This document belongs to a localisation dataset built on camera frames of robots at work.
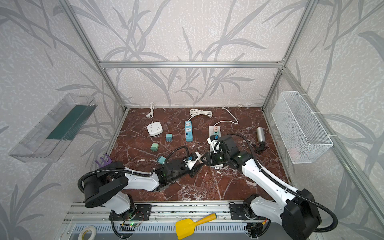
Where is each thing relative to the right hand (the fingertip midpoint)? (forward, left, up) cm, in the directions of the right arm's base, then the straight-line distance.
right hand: (204, 154), depth 79 cm
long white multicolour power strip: (+22, -5, -12) cm, 26 cm away
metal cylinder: (+21, -39, -13) cm, 46 cm away
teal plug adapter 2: (+2, +26, -12) cm, 28 cm away
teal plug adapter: (+18, +24, -12) cm, 32 cm away
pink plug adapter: (+23, -8, -8) cm, 26 cm away
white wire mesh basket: (-3, -41, +20) cm, 45 cm away
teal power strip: (+26, +11, -13) cm, 31 cm away
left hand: (-1, 0, -2) cm, 2 cm away
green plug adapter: (+12, +32, -13) cm, 37 cm away
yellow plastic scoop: (-31, +9, -13) cm, 35 cm away
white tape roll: (-32, +52, -13) cm, 63 cm away
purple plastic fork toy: (+2, +64, -16) cm, 66 cm away
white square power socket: (+26, +35, -12) cm, 45 cm away
